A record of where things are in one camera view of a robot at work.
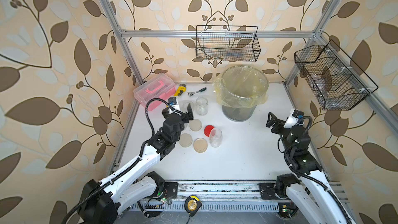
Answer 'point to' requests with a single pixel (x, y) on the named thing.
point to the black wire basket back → (235, 43)
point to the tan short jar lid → (200, 145)
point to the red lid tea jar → (215, 137)
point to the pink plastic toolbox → (160, 86)
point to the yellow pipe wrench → (181, 89)
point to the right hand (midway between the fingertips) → (278, 116)
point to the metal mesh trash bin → (238, 114)
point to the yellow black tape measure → (192, 205)
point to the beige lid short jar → (185, 104)
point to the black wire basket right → (336, 82)
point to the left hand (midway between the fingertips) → (179, 103)
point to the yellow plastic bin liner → (241, 86)
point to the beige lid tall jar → (202, 105)
